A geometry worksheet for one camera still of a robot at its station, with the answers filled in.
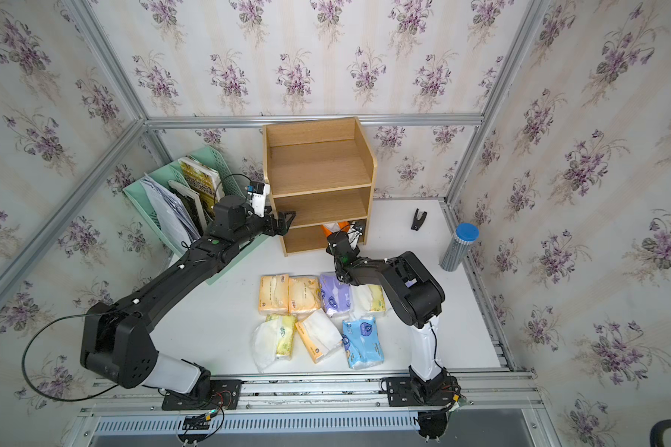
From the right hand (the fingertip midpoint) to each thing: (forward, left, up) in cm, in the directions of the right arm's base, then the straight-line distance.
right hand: (339, 238), depth 100 cm
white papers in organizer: (-9, +49, +20) cm, 53 cm away
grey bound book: (+4, +50, +14) cm, 52 cm away
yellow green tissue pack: (-36, +19, -1) cm, 41 cm away
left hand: (-6, +16, +21) cm, 27 cm away
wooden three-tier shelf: (+5, +5, +26) cm, 27 cm away
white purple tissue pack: (-22, +1, -1) cm, 22 cm away
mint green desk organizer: (+3, +65, +17) cm, 67 cm away
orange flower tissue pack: (-34, +5, -1) cm, 35 cm away
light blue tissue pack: (-36, -7, -2) cm, 37 cm away
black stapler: (+12, -32, -5) cm, 34 cm away
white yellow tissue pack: (-24, -10, -1) cm, 26 cm away
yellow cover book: (+10, +46, +18) cm, 51 cm away
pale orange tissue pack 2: (-22, +10, 0) cm, 24 cm away
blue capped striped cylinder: (-9, -38, +7) cm, 40 cm away
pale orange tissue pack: (-22, +20, 0) cm, 30 cm away
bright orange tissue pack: (+2, +3, +3) cm, 5 cm away
